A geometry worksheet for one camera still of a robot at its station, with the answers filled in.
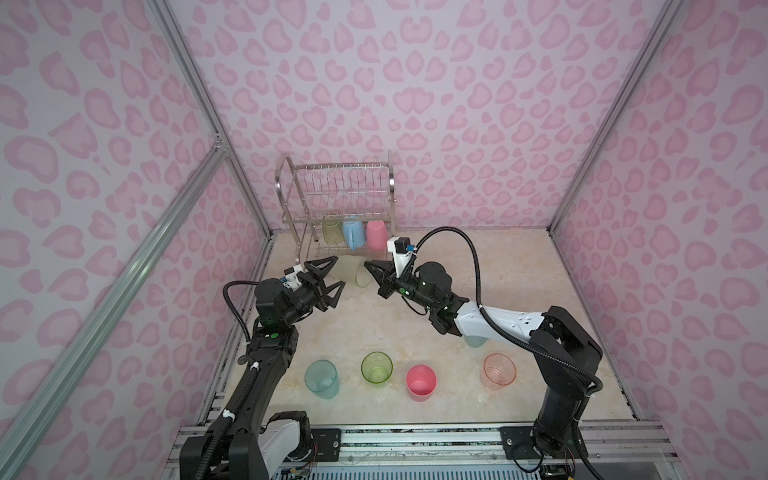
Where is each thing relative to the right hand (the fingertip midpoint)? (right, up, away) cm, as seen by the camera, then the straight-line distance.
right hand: (367, 262), depth 75 cm
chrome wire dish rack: (-11, +20, +39) cm, 46 cm away
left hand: (-6, -1, -2) cm, 6 cm away
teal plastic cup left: (-13, -31, +5) cm, 34 cm away
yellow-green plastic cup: (-3, -2, -5) cm, 6 cm away
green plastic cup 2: (+2, -30, +9) cm, 31 cm away
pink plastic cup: (0, +9, +28) cm, 29 cm away
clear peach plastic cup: (+36, -31, +9) cm, 48 cm away
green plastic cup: (-15, +10, +32) cm, 36 cm away
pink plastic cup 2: (+14, -33, +7) cm, 36 cm away
